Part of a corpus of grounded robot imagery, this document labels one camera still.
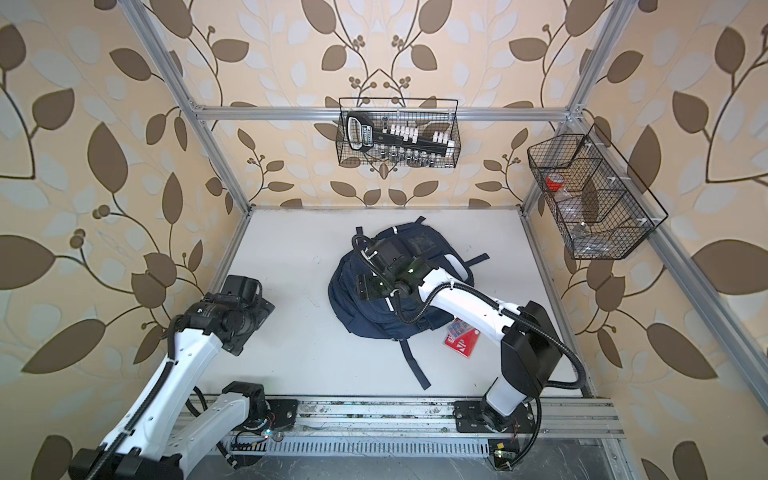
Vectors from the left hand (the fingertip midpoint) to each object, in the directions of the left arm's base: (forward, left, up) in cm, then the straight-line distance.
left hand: (263, 317), depth 78 cm
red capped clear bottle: (+33, -78, +21) cm, 87 cm away
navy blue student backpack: (+4, -32, -6) cm, 32 cm away
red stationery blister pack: (+1, -55, -12) cm, 56 cm away
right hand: (+8, -27, +3) cm, 28 cm away
